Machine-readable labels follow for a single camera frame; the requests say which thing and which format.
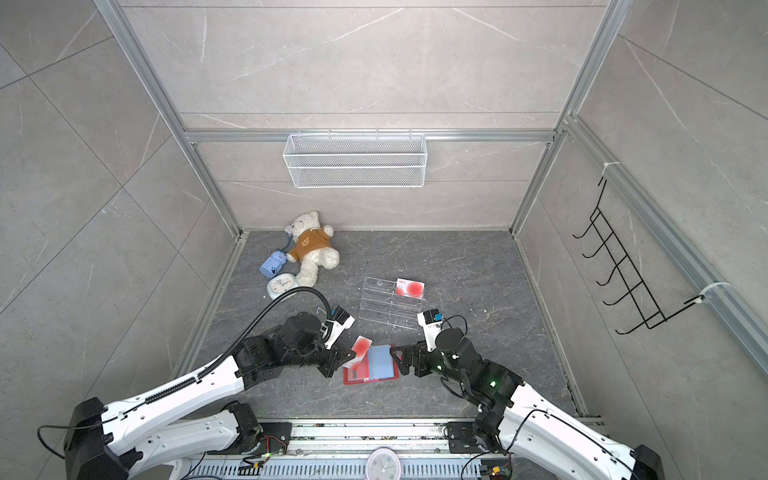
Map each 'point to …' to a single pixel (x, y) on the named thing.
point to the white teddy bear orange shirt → (312, 247)
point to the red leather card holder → (380, 363)
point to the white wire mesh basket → (355, 160)
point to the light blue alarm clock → (280, 283)
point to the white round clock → (383, 463)
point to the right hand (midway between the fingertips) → (404, 346)
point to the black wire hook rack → (637, 296)
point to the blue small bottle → (273, 264)
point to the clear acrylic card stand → (380, 303)
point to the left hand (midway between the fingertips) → (355, 349)
